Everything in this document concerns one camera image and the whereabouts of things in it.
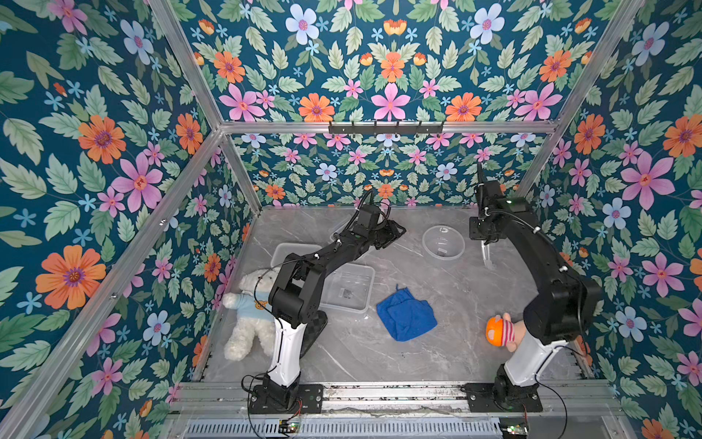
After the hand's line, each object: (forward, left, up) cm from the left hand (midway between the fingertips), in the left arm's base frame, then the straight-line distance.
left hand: (407, 228), depth 92 cm
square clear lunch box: (-13, +22, -16) cm, 30 cm away
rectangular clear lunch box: (+2, +45, -10) cm, 46 cm away
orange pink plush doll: (-33, -24, -11) cm, 42 cm away
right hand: (-6, -26, +5) cm, 27 cm away
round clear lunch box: (+4, -17, -16) cm, 24 cm away
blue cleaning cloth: (-25, +3, -14) cm, 29 cm away
